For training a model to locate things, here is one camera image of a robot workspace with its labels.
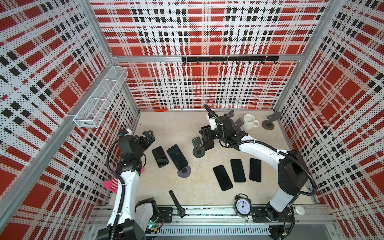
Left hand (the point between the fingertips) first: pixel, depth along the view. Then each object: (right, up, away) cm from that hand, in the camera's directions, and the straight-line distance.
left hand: (148, 138), depth 79 cm
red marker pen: (-5, +19, +46) cm, 50 cm away
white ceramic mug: (+63, +9, +26) cm, 69 cm away
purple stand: (+54, +8, +23) cm, 60 cm away
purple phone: (+3, -13, +12) cm, 18 cm away
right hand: (+31, +4, +5) cm, 31 cm away
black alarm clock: (+50, -34, -4) cm, 60 cm away
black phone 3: (+31, +2, -3) cm, 32 cm away
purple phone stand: (+50, +15, +28) cm, 60 cm away
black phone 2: (+15, -11, +3) cm, 19 cm away
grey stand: (+19, -21, +9) cm, 30 cm away
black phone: (+61, -20, +10) cm, 65 cm away
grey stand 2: (+28, -10, +16) cm, 34 cm away
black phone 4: (+41, -24, +8) cm, 48 cm away
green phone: (+51, -21, +9) cm, 56 cm away
